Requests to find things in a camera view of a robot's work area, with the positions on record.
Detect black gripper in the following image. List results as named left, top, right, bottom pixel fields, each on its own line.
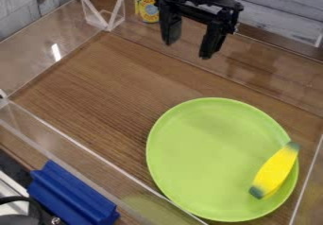
left=157, top=0, right=242, bottom=60

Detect yellow toy banana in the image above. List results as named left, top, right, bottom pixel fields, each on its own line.
left=248, top=142, right=300, bottom=199

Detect green plate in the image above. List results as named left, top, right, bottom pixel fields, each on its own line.
left=145, top=97, right=298, bottom=222

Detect yellow pineapple can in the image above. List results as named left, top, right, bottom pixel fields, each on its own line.
left=134, top=0, right=158, bottom=24

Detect blue plastic clamp block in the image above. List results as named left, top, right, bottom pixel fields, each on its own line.
left=27, top=161, right=120, bottom=225

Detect clear acrylic enclosure walls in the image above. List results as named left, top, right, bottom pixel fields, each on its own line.
left=0, top=0, right=323, bottom=225

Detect black cable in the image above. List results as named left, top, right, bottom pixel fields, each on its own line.
left=0, top=196, right=51, bottom=225

